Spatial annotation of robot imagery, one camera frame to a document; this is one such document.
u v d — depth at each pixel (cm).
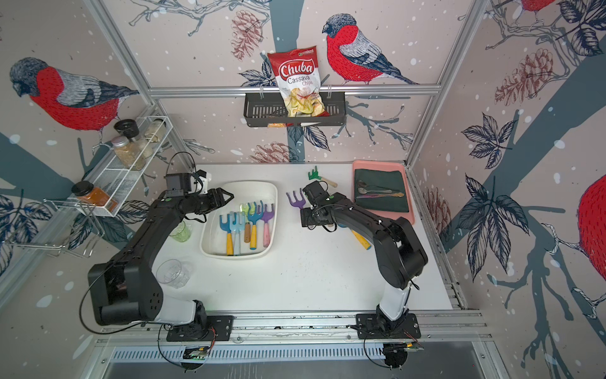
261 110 95
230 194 84
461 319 76
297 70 81
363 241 92
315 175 116
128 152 72
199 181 71
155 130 85
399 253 47
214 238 94
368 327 73
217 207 76
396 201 105
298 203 106
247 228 96
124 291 42
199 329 67
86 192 59
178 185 67
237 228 95
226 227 97
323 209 61
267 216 98
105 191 64
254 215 98
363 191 108
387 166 121
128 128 73
